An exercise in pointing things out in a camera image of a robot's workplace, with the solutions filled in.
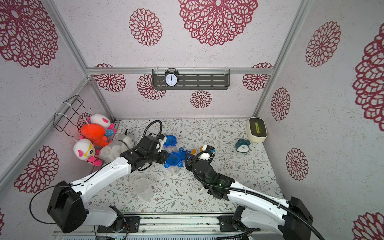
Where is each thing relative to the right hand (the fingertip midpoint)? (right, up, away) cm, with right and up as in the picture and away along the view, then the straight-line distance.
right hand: (186, 154), depth 73 cm
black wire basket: (-61, +18, +4) cm, 63 cm away
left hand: (-11, -2, +9) cm, 14 cm away
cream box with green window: (+49, +13, +33) cm, 60 cm away
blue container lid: (-8, -5, +12) cm, 15 cm away
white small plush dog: (-44, -1, +14) cm, 46 cm away
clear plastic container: (-9, 0, +20) cm, 22 cm away
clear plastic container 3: (-26, -21, +14) cm, 36 cm away
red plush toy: (-55, +11, +16) cm, 59 cm away
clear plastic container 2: (-7, -11, +13) cm, 19 cm away
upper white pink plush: (-56, +20, +20) cm, 63 cm away
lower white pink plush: (-54, +2, +6) cm, 54 cm away
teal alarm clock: (+36, +2, +24) cm, 43 cm away
